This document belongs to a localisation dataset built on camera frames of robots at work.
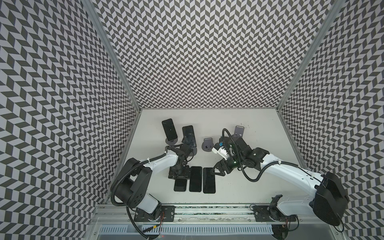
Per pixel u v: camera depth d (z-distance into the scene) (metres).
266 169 0.52
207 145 0.92
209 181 0.83
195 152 0.94
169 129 0.93
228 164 0.67
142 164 0.47
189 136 0.91
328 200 0.39
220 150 0.70
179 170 0.73
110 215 0.73
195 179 0.83
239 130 0.96
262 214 0.73
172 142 0.96
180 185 0.81
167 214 0.73
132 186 0.43
